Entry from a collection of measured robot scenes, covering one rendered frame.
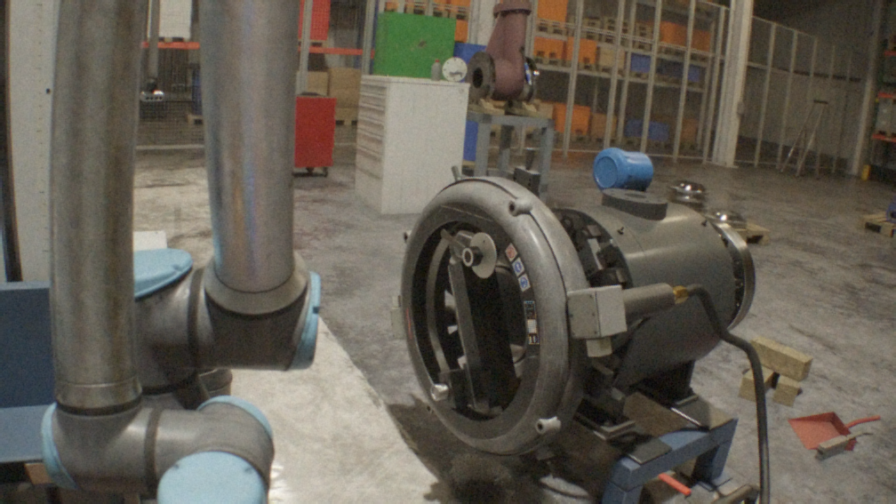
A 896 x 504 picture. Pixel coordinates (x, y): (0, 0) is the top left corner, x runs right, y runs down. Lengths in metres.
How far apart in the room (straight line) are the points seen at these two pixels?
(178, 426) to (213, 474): 0.11
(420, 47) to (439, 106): 3.46
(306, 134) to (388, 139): 1.69
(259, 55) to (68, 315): 0.32
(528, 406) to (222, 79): 1.11
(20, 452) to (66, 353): 0.44
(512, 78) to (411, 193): 1.41
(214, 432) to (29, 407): 0.60
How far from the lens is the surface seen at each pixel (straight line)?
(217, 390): 1.98
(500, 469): 2.19
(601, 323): 1.38
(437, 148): 5.62
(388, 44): 8.80
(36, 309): 1.12
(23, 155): 1.14
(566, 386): 1.51
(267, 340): 0.91
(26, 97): 1.13
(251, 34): 0.67
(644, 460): 1.89
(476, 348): 1.66
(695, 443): 2.09
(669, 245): 1.93
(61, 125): 0.63
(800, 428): 2.91
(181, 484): 0.56
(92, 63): 0.62
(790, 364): 3.09
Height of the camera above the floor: 1.25
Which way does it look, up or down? 15 degrees down
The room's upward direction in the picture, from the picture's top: 5 degrees clockwise
